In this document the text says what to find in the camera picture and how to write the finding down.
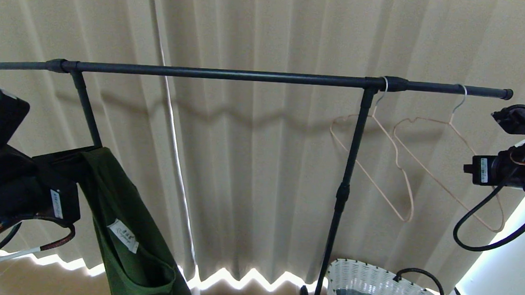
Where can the beige curtain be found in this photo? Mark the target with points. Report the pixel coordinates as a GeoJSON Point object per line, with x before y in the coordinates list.
{"type": "Point", "coordinates": [265, 174]}

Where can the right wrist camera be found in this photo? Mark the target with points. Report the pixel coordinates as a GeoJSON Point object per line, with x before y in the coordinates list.
{"type": "Point", "coordinates": [518, 118]}

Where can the black clothes rack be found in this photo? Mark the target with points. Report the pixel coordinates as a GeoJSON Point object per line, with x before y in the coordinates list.
{"type": "Point", "coordinates": [248, 76]}

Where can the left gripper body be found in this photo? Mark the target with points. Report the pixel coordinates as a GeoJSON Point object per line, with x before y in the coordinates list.
{"type": "Point", "coordinates": [13, 188]}

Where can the pink clothes hanger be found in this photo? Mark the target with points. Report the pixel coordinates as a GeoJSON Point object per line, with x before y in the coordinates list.
{"type": "Point", "coordinates": [463, 135]}
{"type": "Point", "coordinates": [396, 152]}

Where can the white laundry basket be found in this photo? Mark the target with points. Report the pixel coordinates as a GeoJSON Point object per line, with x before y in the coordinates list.
{"type": "Point", "coordinates": [363, 278]}

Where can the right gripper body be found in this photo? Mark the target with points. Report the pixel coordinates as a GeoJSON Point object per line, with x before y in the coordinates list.
{"type": "Point", "coordinates": [519, 174]}

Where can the green long-sleeved shirt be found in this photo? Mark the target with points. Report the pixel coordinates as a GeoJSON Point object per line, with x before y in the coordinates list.
{"type": "Point", "coordinates": [129, 203]}

